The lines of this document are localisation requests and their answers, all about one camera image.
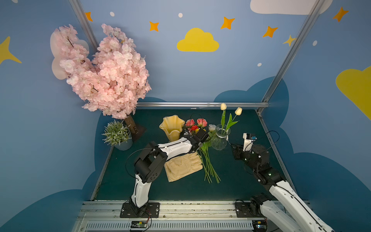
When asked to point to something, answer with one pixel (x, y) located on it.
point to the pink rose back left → (190, 122)
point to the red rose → (194, 127)
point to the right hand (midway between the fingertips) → (236, 142)
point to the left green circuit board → (138, 224)
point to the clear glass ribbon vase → (220, 142)
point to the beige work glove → (179, 166)
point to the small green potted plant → (116, 133)
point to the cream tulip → (223, 107)
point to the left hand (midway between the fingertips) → (197, 141)
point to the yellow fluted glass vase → (173, 124)
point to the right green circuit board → (260, 225)
